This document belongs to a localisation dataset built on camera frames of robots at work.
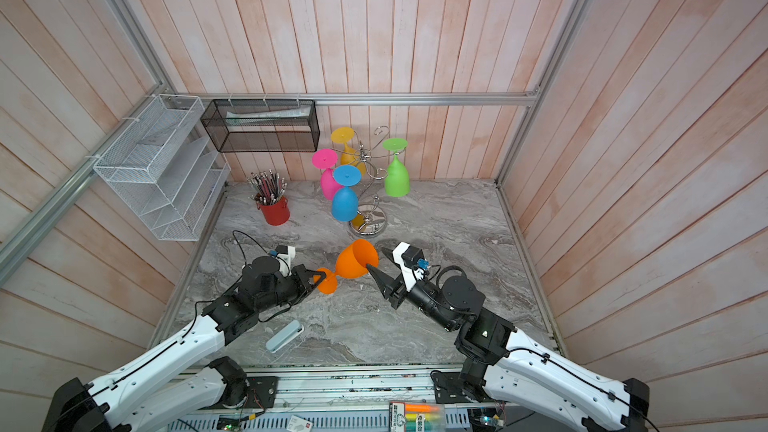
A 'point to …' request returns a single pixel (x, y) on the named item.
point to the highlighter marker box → (416, 417)
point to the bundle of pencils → (267, 186)
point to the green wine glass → (397, 175)
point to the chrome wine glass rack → (372, 219)
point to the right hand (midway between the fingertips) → (377, 258)
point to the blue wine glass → (345, 200)
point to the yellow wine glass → (349, 156)
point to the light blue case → (283, 337)
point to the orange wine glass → (351, 263)
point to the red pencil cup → (277, 213)
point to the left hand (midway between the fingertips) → (327, 281)
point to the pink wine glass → (325, 160)
